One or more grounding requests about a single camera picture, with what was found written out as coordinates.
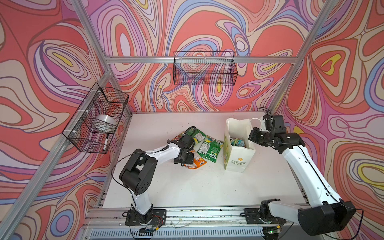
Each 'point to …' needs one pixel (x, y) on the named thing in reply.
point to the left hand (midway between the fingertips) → (189, 160)
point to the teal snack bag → (237, 142)
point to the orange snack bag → (198, 161)
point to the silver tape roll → (107, 118)
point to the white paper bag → (238, 158)
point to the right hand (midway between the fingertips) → (250, 138)
